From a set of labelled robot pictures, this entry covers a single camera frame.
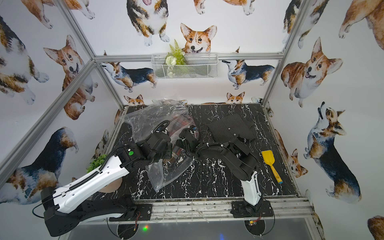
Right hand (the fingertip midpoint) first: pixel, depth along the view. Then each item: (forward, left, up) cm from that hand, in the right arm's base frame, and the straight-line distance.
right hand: (175, 139), depth 91 cm
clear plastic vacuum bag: (+20, +31, -9) cm, 38 cm away
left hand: (-12, -3, +14) cm, 19 cm away
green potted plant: (-18, +35, +9) cm, 40 cm away
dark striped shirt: (+13, -36, -6) cm, 39 cm away
